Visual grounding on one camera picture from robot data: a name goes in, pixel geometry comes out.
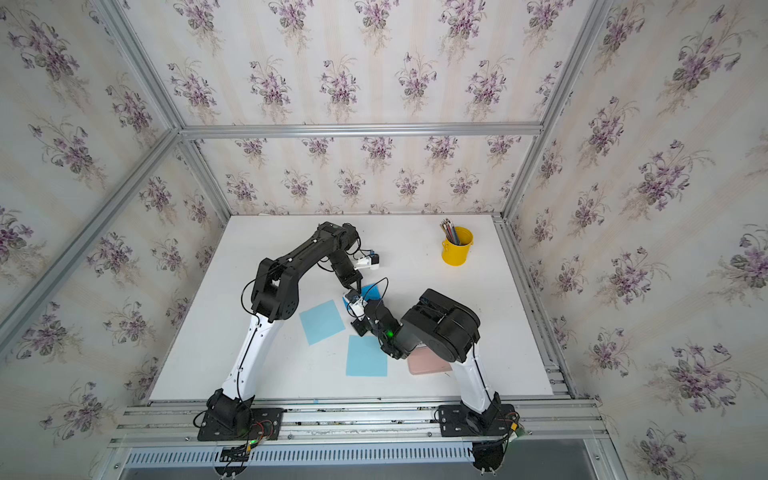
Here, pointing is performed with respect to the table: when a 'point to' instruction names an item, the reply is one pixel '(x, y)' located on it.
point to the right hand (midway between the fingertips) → (355, 307)
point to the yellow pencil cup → (457, 254)
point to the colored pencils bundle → (449, 231)
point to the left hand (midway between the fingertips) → (359, 291)
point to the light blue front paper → (365, 357)
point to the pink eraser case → (422, 360)
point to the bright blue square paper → (370, 292)
